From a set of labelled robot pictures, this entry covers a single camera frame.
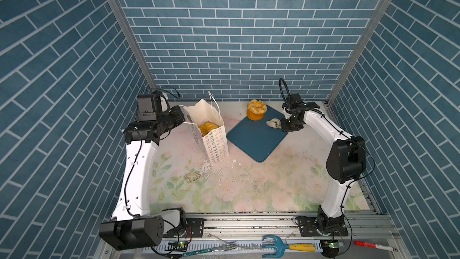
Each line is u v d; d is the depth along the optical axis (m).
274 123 1.02
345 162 0.51
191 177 0.89
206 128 0.88
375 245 0.69
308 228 0.74
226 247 0.68
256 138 1.05
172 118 0.63
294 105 0.73
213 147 0.81
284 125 0.85
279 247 0.68
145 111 0.50
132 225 0.36
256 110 1.05
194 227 0.73
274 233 0.74
